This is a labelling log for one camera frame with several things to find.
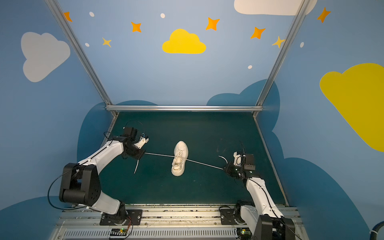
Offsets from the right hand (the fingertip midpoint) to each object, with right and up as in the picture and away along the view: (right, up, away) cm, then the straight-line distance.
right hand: (226, 165), depth 86 cm
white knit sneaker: (-28, +6, +9) cm, 30 cm away
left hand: (-53, +6, +4) cm, 54 cm away
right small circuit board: (+6, -31, -13) cm, 34 cm away
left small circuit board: (-57, -30, -13) cm, 65 cm away
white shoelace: (-26, +3, +2) cm, 26 cm away
